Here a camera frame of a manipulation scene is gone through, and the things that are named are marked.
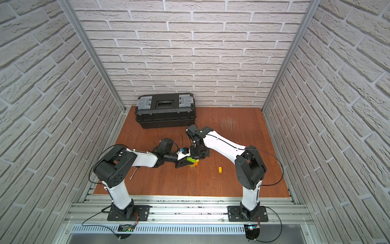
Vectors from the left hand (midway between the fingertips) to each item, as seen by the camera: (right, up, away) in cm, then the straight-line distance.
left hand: (193, 158), depth 88 cm
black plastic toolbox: (-19, +30, +8) cm, 36 cm away
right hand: (+2, +1, -4) cm, 4 cm away
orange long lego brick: (+1, -3, -1) cm, 3 cm away
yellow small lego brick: (+16, -6, -1) cm, 17 cm away
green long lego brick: (-1, 0, -3) cm, 3 cm away
